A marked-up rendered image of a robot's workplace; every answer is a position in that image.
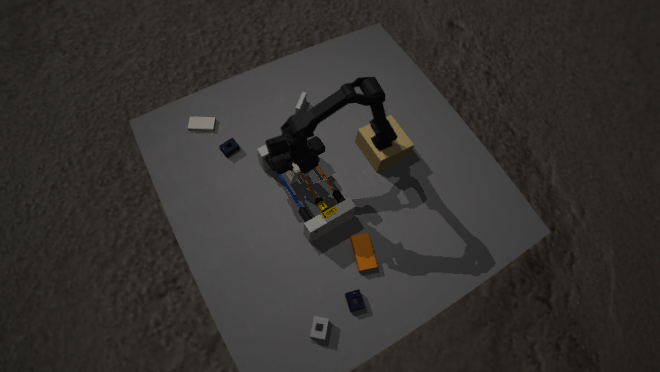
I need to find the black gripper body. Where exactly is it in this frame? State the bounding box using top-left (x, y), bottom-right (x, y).
top-left (271, 136), bottom-right (325, 174)

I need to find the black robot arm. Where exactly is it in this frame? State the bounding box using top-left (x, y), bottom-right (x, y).
top-left (266, 77), bottom-right (398, 174)

